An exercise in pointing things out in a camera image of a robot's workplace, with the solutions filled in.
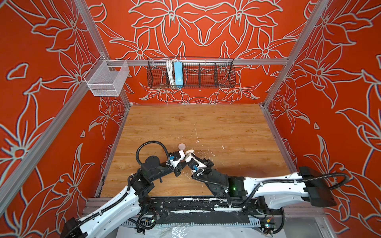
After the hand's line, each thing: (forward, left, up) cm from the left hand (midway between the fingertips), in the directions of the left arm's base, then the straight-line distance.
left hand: (189, 155), depth 69 cm
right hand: (-1, 0, +4) cm, 4 cm away
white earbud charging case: (-1, +1, +4) cm, 4 cm away
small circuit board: (-23, -40, -21) cm, 51 cm away
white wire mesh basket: (+39, +55, +11) cm, 69 cm away
